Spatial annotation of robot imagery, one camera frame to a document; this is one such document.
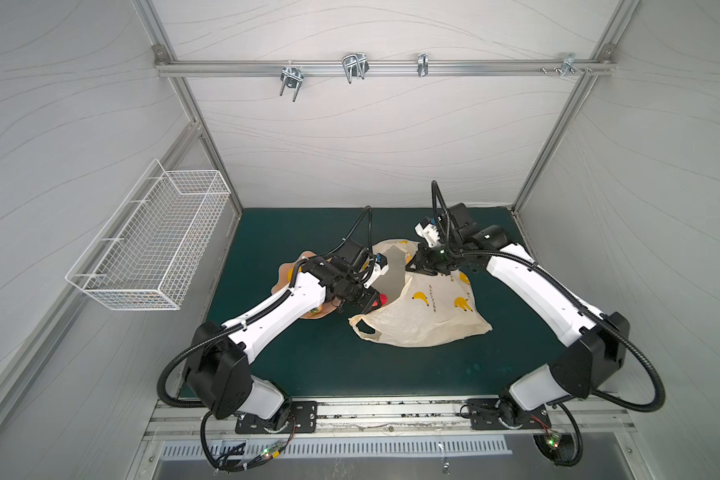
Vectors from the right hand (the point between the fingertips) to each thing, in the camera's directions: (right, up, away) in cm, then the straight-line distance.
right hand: (406, 266), depth 77 cm
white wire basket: (-61, +4, -8) cm, 62 cm away
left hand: (-10, -9, +2) cm, 14 cm away
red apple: (-6, -9, +2) cm, 11 cm away
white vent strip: (+9, -43, -6) cm, 44 cm away
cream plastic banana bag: (+3, -9, -3) cm, 10 cm away
